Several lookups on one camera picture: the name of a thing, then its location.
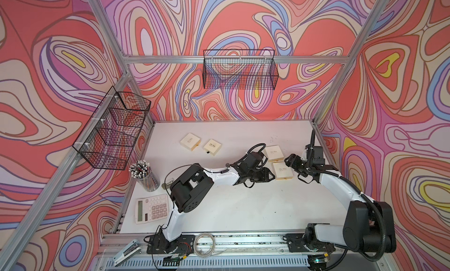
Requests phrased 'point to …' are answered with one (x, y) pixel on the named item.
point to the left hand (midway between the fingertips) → (276, 180)
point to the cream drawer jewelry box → (274, 153)
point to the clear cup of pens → (142, 170)
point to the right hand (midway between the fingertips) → (290, 166)
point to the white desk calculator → (151, 208)
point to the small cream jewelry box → (212, 146)
